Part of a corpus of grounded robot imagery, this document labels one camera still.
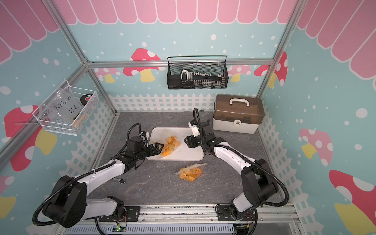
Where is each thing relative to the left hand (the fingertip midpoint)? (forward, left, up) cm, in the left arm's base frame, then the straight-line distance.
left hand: (159, 148), depth 88 cm
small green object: (+45, -27, -12) cm, 54 cm away
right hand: (+5, -18, +5) cm, 20 cm away
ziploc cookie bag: (-12, -19, -8) cm, 24 cm away
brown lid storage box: (+19, -48, +12) cm, 53 cm away
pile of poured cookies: (+9, -6, -7) cm, 14 cm away
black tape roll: (+17, +40, +24) cm, 49 cm away
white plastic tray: (+3, -14, -9) cm, 17 cm away
